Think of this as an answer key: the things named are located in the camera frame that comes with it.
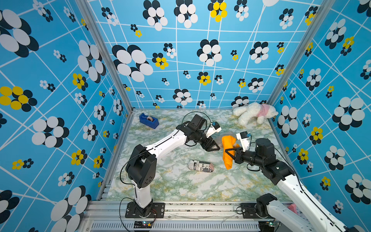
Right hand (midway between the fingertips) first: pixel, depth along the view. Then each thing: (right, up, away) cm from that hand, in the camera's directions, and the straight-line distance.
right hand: (228, 150), depth 74 cm
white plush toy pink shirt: (+28, +23, +32) cm, 49 cm away
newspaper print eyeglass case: (-13, -12, +13) cm, 22 cm away
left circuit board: (-44, -37, -2) cm, 57 cm away
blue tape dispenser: (-50, +15, +31) cm, 61 cm away
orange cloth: (-1, +5, -2) cm, 5 cm away
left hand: (-4, +2, +6) cm, 7 cm away
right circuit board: (+17, -36, -5) cm, 40 cm away
